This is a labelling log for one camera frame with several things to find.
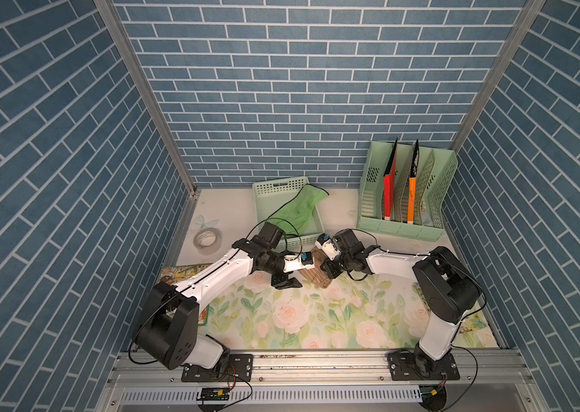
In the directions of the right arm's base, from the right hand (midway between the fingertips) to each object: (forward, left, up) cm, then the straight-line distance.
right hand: (323, 266), depth 94 cm
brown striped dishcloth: (-4, +3, +1) cm, 5 cm away
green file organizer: (+41, -45, +14) cm, 63 cm away
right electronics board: (-36, -32, -3) cm, 49 cm away
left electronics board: (-41, +30, -4) cm, 51 cm away
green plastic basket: (+33, +25, +1) cm, 41 cm away
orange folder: (+18, -27, +26) cm, 42 cm away
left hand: (-8, +7, +9) cm, 14 cm away
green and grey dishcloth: (+22, +12, +1) cm, 25 cm away
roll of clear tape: (+8, +47, 0) cm, 48 cm away
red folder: (+19, -21, +24) cm, 37 cm away
